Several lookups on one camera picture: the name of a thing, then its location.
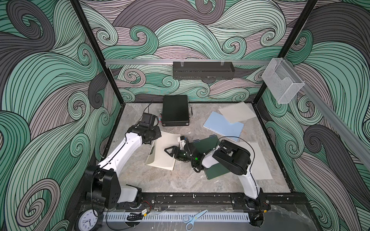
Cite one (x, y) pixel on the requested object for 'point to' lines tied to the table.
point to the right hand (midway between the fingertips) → (164, 154)
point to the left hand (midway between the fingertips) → (157, 132)
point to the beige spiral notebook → (158, 157)
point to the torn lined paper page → (237, 112)
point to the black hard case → (175, 110)
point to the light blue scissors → (190, 219)
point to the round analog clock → (87, 220)
